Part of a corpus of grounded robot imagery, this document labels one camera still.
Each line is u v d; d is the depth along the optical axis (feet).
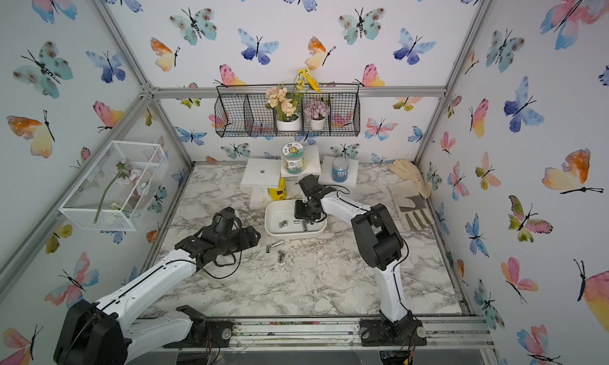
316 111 2.92
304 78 2.67
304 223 3.22
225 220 2.13
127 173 2.48
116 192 2.42
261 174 3.14
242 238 2.41
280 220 3.27
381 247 1.77
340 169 2.91
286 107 2.70
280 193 3.30
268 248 2.99
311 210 2.78
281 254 2.98
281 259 2.91
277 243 3.05
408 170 3.86
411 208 3.40
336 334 2.48
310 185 2.63
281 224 3.23
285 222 3.22
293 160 2.67
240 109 3.22
